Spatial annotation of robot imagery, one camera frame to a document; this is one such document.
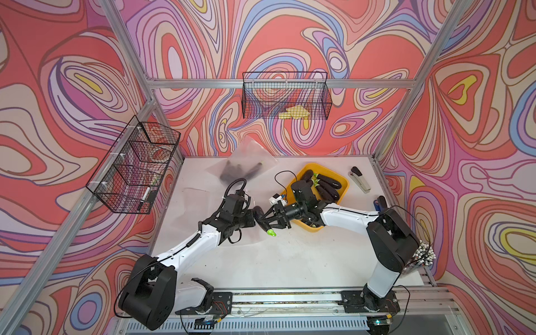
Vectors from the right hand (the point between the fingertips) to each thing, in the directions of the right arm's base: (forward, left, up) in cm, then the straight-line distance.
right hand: (263, 227), depth 75 cm
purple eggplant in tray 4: (+36, -23, -13) cm, 45 cm away
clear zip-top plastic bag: (+50, +10, -15) cm, 53 cm away
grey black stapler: (+32, -49, -14) cm, 60 cm away
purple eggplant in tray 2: (+26, -32, -13) cm, 43 cm away
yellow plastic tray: (+5, -16, -11) cm, 20 cm away
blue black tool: (+16, -54, -13) cm, 58 cm away
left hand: (+8, +3, -6) cm, 11 cm away
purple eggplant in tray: (+30, -33, -13) cm, 47 cm away
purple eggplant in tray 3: (+23, -29, -14) cm, 40 cm away
